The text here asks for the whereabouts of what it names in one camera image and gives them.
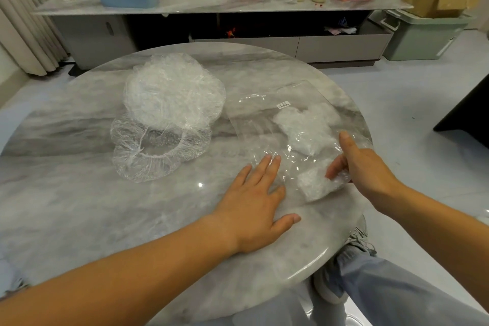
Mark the person's left hand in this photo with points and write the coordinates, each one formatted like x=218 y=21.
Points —
x=252 y=215

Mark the person's right hand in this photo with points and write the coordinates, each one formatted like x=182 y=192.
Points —
x=370 y=173

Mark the clear plastic bag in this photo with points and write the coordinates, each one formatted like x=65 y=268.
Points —
x=248 y=127

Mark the pile of clear plastic caps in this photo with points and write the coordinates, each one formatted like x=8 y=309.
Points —
x=172 y=96

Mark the person's right forearm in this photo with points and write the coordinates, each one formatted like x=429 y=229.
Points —
x=443 y=238

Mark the person's left forearm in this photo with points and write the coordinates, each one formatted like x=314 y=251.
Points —
x=122 y=287

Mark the person's blue jeans leg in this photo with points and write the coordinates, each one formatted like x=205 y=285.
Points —
x=397 y=291

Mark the green storage bin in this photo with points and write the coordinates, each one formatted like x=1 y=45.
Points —
x=424 y=39

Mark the grey sneaker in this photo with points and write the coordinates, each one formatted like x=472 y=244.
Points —
x=336 y=280

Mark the long grey low cabinet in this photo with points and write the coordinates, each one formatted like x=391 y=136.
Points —
x=80 y=39

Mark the beige curtain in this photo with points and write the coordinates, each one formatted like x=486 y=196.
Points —
x=27 y=24

